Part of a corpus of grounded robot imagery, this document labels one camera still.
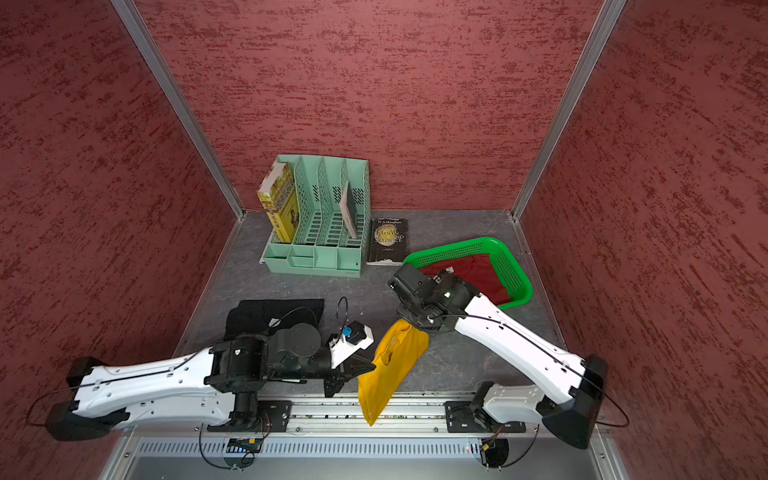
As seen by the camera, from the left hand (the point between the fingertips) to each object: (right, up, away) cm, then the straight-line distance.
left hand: (367, 371), depth 61 cm
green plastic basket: (+46, +12, +33) cm, 57 cm away
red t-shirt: (+35, +16, +40) cm, 56 cm away
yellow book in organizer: (-32, +42, +34) cm, 63 cm away
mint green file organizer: (-21, +25, +48) cm, 58 cm away
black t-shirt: (-36, +4, +30) cm, 47 cm away
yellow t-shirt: (+7, +2, +10) cm, 13 cm away
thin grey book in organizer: (-10, +38, +40) cm, 56 cm away
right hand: (+9, +7, +11) cm, 16 cm away
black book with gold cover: (+4, +27, +49) cm, 56 cm away
